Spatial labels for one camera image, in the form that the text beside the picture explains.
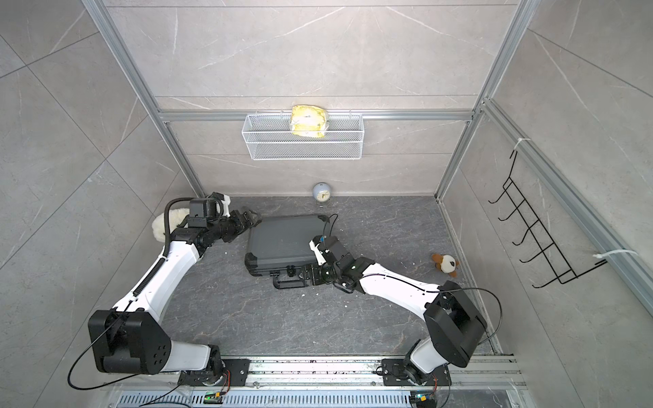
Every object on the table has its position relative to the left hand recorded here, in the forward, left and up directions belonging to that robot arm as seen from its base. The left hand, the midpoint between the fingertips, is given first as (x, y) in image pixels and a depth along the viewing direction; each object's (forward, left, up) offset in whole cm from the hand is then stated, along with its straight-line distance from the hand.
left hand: (255, 216), depth 83 cm
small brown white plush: (-9, -68, -20) cm, 72 cm away
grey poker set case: (-4, -7, -13) cm, 15 cm away
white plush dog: (+17, +42, -19) cm, 49 cm away
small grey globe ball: (+28, -22, -17) cm, 39 cm away
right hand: (-16, -17, -11) cm, 26 cm away
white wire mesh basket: (+37, -2, +7) cm, 37 cm away
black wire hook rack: (-15, -81, +8) cm, 83 cm away
